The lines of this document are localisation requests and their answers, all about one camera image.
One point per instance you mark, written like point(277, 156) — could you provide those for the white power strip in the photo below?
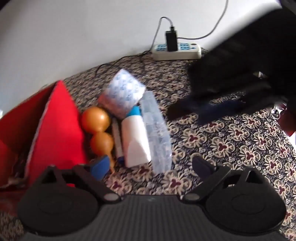
point(182, 53)

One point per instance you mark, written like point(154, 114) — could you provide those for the clear plastic box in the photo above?
point(157, 136)

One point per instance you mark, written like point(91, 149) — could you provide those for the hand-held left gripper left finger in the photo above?
point(99, 168)

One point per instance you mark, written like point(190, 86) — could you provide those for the orange gourd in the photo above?
point(95, 119)

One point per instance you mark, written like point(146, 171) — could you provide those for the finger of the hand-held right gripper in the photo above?
point(219, 109)
point(185, 106)

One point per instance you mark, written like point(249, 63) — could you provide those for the white marker with blue cap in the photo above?
point(117, 136)

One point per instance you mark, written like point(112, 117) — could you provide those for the blue patterned tissue pack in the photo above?
point(123, 90)

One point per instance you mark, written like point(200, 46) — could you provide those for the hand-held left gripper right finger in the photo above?
point(200, 165)

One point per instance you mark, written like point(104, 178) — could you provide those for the black charger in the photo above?
point(171, 40)

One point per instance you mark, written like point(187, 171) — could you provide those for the red cardboard box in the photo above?
point(57, 129)

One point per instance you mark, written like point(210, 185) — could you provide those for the floral patterned tablecloth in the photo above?
point(231, 143)

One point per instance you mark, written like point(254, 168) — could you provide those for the white bottle with blue cap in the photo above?
point(135, 136)

